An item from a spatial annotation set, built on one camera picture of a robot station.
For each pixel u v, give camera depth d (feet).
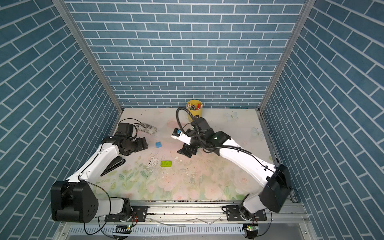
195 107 3.55
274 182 1.32
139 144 2.52
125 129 2.18
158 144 3.25
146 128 3.44
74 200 1.32
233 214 2.42
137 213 2.41
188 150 2.12
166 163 2.98
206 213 2.47
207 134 1.85
